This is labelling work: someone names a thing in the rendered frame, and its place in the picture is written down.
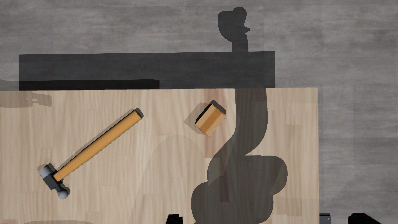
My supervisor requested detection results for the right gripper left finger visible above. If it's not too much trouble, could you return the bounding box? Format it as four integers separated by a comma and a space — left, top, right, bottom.
166, 214, 183, 224

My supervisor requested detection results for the small hammer with orange-brown handle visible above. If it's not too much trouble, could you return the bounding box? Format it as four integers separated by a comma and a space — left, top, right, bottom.
38, 110, 142, 199

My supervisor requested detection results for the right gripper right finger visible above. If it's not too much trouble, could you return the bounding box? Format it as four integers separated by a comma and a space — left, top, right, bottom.
348, 213, 381, 224

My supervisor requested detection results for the small brown cardboard box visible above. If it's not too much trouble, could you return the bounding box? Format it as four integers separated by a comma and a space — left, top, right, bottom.
195, 104, 226, 137

